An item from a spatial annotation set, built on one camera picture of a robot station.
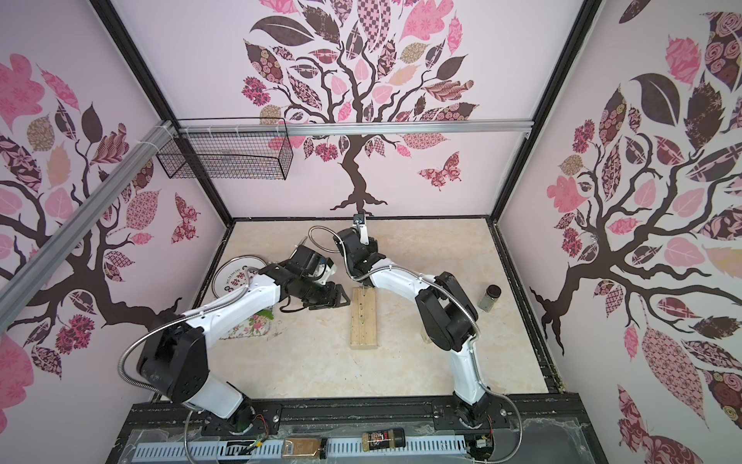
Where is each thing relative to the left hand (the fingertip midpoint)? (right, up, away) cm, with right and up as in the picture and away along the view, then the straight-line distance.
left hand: (341, 308), depth 83 cm
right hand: (+6, +22, +10) cm, 25 cm away
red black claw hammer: (+5, +26, -4) cm, 27 cm away
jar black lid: (+45, +4, +3) cm, 46 cm away
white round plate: (-41, +8, +18) cm, 46 cm away
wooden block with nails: (+6, -5, +5) cm, 9 cm away
